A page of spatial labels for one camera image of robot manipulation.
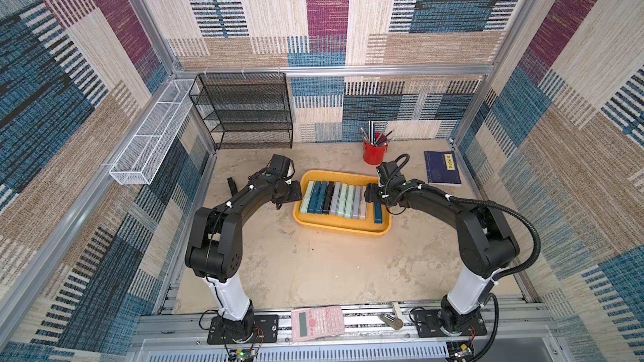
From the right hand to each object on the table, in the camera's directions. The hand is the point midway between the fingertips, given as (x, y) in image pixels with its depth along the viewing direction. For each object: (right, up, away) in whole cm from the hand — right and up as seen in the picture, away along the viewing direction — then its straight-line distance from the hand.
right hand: (376, 197), depth 96 cm
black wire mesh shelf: (-53, +36, +12) cm, 65 cm away
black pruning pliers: (-17, +2, +3) cm, 18 cm away
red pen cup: (+2, +17, +15) cm, 22 cm away
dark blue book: (+32, +11, +16) cm, 37 cm away
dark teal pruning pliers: (-21, -1, +3) cm, 21 cm away
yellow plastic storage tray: (-15, -9, -5) cm, 19 cm away
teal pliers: (0, -6, -2) cm, 6 cm away
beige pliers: (-5, -4, 0) cm, 6 cm away
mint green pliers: (-10, -2, +1) cm, 10 cm away
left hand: (-29, +1, -1) cm, 29 cm away
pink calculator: (-22, -34, -23) cm, 46 cm away
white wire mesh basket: (-71, +12, -26) cm, 77 cm away
